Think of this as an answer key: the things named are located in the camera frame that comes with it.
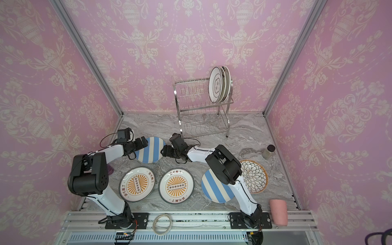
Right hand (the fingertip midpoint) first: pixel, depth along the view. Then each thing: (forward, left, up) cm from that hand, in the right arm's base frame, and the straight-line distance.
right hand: (164, 152), depth 95 cm
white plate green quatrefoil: (+27, -33, +29) cm, 52 cm away
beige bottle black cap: (-5, -63, +2) cm, 63 cm away
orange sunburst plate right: (-20, -8, -4) cm, 22 cm away
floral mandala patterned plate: (-16, -53, -4) cm, 56 cm away
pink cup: (-35, -59, 0) cm, 69 cm away
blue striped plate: (+2, +10, -4) cm, 11 cm away
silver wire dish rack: (+38, -26, +4) cm, 46 cm away
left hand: (+7, +15, +1) cm, 17 cm away
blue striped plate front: (-23, -29, -4) cm, 37 cm away
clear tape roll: (-38, -2, -6) cm, 38 cm away
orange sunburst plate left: (-18, +15, -3) cm, 23 cm away
